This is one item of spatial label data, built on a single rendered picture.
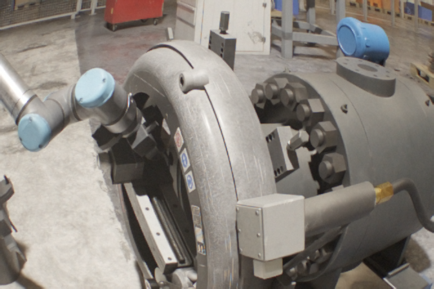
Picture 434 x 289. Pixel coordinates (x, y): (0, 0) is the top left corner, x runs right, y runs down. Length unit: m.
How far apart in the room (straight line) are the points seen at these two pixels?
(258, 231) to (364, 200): 0.24
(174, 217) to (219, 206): 0.36
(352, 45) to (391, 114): 0.39
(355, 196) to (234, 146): 0.25
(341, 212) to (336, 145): 0.30
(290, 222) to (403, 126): 0.60
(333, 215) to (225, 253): 0.21
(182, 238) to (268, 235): 0.45
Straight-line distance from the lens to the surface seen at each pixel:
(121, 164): 1.33
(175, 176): 1.50
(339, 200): 1.01
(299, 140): 0.96
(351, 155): 1.25
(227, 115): 1.03
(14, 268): 1.99
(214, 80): 1.08
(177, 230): 1.34
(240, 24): 5.18
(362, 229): 1.33
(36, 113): 1.10
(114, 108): 1.18
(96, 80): 1.15
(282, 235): 0.92
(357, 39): 1.70
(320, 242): 1.19
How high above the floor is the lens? 1.26
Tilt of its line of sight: 22 degrees down
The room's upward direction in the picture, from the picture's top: 4 degrees clockwise
